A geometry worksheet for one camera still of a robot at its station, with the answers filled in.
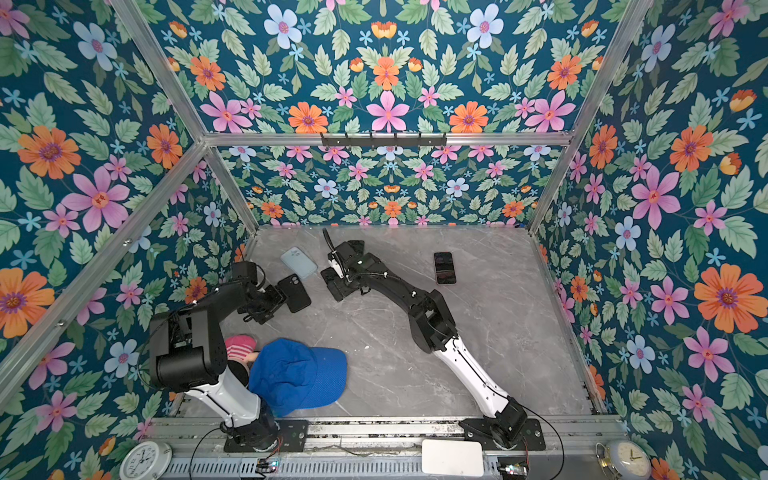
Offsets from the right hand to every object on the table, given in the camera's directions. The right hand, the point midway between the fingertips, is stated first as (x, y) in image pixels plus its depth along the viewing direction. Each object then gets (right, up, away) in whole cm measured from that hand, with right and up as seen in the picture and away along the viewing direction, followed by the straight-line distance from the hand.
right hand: (344, 282), depth 100 cm
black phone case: (-18, -4, +2) cm, 18 cm away
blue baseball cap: (-12, -24, -18) cm, 33 cm away
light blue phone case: (-18, +7, +8) cm, 21 cm away
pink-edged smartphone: (+36, +5, +8) cm, 37 cm away
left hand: (-18, -3, -6) cm, 19 cm away
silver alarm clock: (+73, -37, -33) cm, 88 cm away
